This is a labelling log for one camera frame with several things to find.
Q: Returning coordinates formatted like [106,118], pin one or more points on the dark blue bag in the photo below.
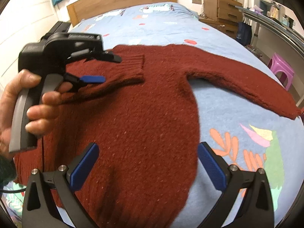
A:
[244,34]

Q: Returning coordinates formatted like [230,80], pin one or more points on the desk with clutter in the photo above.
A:
[290,36]

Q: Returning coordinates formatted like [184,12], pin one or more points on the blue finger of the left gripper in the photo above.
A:
[81,82]
[86,54]

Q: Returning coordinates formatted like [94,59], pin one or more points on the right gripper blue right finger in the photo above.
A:
[256,209]

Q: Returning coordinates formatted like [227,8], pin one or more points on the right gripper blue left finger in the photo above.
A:
[39,208]

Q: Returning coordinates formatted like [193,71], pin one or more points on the purple plastic stool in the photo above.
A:
[277,64]

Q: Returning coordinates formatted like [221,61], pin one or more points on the person's left hand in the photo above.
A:
[42,117]

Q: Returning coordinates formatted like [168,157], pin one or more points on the dark red knitted sweater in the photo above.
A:
[148,118]

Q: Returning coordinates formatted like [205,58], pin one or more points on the wooden drawer cabinet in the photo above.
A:
[222,15]

